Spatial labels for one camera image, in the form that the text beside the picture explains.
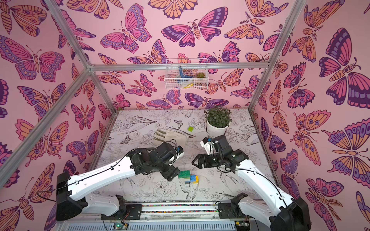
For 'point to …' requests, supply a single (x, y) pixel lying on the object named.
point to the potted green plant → (218, 119)
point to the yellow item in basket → (189, 85)
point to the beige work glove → (179, 137)
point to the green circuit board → (120, 226)
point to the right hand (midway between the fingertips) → (198, 161)
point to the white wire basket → (170, 79)
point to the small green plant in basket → (200, 75)
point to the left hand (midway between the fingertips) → (175, 167)
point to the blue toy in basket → (183, 78)
